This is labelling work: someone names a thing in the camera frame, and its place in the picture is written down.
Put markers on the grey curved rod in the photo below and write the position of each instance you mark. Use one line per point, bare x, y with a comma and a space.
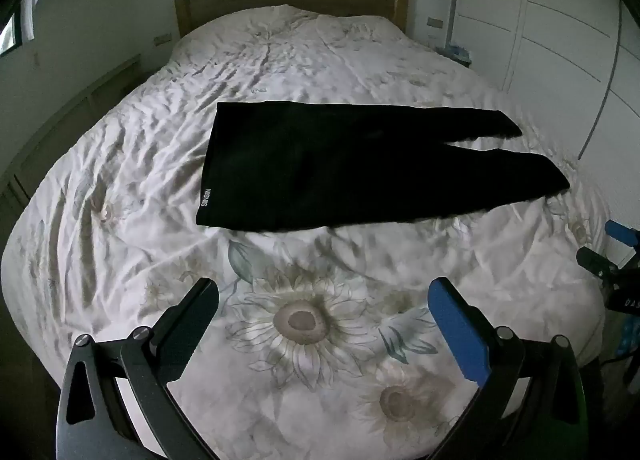
611, 65

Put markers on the wall socket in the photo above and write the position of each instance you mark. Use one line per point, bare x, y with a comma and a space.
162, 39
435, 22

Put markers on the window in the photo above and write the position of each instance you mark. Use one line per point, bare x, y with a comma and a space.
10, 35

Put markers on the black pants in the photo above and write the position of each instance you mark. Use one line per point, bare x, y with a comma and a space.
325, 165

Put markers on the white wardrobe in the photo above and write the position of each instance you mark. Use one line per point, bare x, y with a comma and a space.
550, 15

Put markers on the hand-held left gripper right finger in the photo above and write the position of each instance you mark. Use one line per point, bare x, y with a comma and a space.
460, 335

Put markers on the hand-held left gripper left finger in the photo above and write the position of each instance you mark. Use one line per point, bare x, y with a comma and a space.
192, 317

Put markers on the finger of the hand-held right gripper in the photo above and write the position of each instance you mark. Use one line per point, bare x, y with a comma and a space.
597, 261
622, 232

